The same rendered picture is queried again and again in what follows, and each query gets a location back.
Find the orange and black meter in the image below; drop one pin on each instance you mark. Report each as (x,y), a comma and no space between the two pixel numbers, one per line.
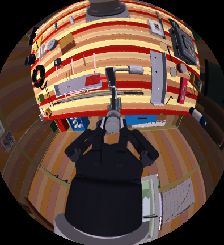
(197,81)

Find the dark green box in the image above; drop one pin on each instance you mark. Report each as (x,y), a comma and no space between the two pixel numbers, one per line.
(54,126)

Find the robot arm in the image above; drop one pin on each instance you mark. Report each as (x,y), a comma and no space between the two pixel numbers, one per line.
(106,7)

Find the olive wall batten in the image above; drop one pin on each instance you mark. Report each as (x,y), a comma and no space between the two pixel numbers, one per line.
(29,159)

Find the thin brown stick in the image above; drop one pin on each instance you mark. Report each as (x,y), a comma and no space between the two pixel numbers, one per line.
(66,76)
(84,60)

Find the long pink stick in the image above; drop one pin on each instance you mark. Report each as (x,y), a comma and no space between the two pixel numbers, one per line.
(94,62)
(72,67)

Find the orange tape measure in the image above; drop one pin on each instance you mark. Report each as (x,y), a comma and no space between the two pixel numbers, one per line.
(47,113)

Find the blue pen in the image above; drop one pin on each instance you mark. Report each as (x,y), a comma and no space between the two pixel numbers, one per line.
(55,26)

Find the short pink stick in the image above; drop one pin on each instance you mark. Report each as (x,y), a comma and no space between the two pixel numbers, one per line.
(57,70)

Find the grey square base plate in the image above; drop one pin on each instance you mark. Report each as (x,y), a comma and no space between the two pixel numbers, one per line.
(88,18)

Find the white chart poster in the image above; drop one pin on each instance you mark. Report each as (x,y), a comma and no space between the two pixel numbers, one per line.
(177,199)

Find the grey flat file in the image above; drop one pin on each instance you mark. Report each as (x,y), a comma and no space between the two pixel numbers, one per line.
(160,22)

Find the small grey card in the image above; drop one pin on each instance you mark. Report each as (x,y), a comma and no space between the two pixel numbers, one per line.
(71,19)

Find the black fence rail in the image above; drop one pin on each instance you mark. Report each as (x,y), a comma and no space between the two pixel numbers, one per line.
(132,93)

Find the small dark grey box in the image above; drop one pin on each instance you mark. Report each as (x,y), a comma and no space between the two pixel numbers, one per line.
(57,62)

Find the brown sandpaper sheet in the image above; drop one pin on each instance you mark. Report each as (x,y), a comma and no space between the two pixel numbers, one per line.
(66,43)

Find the black hex key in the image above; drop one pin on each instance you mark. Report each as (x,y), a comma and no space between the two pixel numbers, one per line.
(170,53)
(168,100)

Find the yellow striped pad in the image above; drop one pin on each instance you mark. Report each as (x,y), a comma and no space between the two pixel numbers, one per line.
(38,43)

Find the white patterned tile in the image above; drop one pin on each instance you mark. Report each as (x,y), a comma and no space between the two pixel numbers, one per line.
(155,27)

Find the red flat box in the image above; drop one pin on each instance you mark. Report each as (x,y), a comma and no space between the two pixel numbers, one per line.
(182,90)

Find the black flat pad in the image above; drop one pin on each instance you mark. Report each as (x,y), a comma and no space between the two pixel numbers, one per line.
(32,36)

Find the brown wooden board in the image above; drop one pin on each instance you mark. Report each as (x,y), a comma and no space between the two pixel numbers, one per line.
(37,212)

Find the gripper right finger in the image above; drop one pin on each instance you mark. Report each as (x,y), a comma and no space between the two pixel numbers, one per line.
(140,141)

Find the dark blue mug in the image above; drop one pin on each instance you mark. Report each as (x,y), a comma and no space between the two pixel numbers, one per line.
(30,59)

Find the clear tray with strips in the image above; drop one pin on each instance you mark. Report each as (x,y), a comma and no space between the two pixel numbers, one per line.
(42,51)

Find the dark grey case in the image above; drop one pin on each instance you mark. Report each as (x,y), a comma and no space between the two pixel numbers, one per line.
(182,46)

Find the grey round disc with holes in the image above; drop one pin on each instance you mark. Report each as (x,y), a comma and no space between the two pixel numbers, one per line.
(52,45)

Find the red grid pad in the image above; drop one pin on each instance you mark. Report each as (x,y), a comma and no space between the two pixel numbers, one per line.
(92,80)

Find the blue bin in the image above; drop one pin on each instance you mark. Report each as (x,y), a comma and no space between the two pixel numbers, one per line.
(85,122)

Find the white bottle with blue cap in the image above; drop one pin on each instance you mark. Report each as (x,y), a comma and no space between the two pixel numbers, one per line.
(75,121)

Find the yellow wall batten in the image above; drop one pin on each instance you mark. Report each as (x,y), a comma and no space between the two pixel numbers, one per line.
(205,162)

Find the grey knurled adjusting knob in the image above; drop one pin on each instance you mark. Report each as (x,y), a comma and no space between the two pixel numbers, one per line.
(112,125)

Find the dark green card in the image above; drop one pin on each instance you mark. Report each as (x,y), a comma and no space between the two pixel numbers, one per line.
(173,23)

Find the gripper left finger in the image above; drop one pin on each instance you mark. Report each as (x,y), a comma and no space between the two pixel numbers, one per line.
(85,139)

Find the red and grey roll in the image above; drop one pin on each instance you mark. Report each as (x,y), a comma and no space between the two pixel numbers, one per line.
(182,67)

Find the white bottle with blue ends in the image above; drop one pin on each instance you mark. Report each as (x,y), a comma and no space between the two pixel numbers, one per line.
(197,114)

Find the grey angle plate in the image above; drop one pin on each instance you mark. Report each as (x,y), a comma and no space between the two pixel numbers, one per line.
(156,80)

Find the blue drawer box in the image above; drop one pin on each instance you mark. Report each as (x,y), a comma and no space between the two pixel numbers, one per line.
(130,120)

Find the green upright stand block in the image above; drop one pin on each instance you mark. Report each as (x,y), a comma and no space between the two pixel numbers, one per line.
(120,104)

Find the beige round disc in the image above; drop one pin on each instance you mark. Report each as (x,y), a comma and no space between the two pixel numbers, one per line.
(163,46)

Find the thin black rod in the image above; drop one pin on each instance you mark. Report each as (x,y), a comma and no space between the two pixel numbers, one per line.
(51,98)
(48,95)

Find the white syringe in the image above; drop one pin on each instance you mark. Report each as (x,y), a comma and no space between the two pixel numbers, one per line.
(41,115)

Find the grey vent grille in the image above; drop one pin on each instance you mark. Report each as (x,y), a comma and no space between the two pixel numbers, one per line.
(8,141)

